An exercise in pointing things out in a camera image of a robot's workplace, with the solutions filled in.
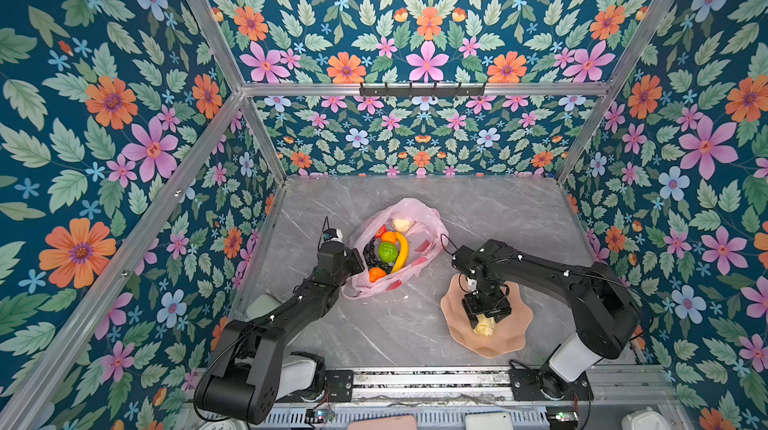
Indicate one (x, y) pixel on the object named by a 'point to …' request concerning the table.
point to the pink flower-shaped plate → (509, 331)
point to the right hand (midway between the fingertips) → (480, 322)
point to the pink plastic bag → (427, 235)
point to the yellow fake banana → (404, 245)
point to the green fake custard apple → (388, 252)
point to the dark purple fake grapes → (371, 259)
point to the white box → (489, 421)
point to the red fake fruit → (380, 231)
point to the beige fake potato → (485, 325)
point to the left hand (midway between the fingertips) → (363, 245)
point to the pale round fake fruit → (401, 225)
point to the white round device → (647, 419)
